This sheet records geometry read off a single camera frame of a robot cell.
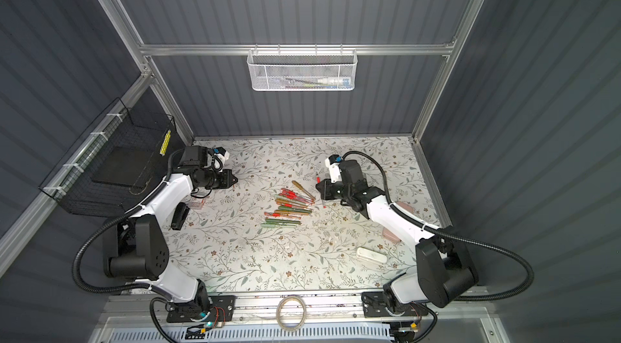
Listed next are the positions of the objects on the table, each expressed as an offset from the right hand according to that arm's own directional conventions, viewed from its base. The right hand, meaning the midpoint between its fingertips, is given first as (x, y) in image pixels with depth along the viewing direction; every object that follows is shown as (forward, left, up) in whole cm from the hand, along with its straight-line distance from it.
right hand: (322, 185), depth 84 cm
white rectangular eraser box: (-20, -17, -13) cm, 29 cm away
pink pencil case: (-13, -24, -13) cm, 30 cm away
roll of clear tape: (-36, +13, -14) cm, 41 cm away
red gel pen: (-10, -1, +5) cm, 11 cm away
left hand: (+4, +32, -3) cm, 33 cm away
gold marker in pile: (+2, +12, -15) cm, 19 cm away
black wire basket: (+2, +64, +13) cm, 65 cm away
